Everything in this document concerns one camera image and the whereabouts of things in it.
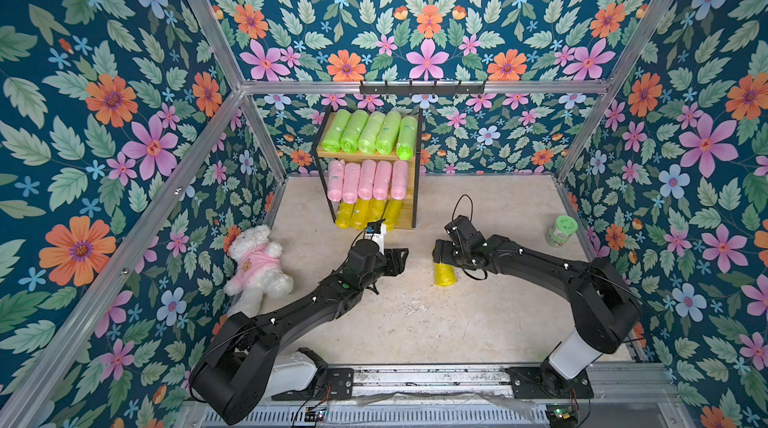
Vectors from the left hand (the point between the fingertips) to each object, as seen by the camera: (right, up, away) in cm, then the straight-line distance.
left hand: (405, 250), depth 84 cm
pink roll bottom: (-2, +21, +7) cm, 22 cm away
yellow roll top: (-5, +10, +20) cm, 22 cm away
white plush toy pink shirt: (-42, -6, +1) cm, 43 cm away
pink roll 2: (-17, +23, +9) cm, 30 cm away
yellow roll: (+12, -9, +7) cm, 16 cm away
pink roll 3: (-12, +21, +7) cm, 25 cm away
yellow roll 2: (-10, +11, +18) cm, 24 cm away
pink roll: (-22, +24, +9) cm, 34 cm away
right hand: (+12, -2, +7) cm, 14 cm away
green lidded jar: (+49, +4, +10) cm, 50 cm away
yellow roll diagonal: (-21, +9, +18) cm, 29 cm away
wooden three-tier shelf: (0, +8, +21) cm, 23 cm away
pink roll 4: (-7, +20, +7) cm, 23 cm away
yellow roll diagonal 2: (-16, +9, +18) cm, 26 cm away
